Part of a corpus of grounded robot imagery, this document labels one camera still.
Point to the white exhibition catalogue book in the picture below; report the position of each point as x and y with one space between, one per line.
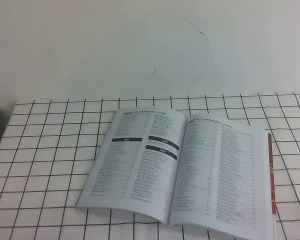
199 170

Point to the white black-grid tablecloth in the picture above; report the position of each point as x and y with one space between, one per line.
49 146

